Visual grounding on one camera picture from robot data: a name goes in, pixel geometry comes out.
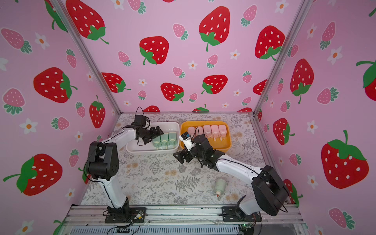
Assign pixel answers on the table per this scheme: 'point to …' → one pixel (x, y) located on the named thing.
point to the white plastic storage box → (133, 146)
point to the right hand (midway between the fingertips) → (184, 145)
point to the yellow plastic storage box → (224, 145)
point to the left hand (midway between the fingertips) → (160, 134)
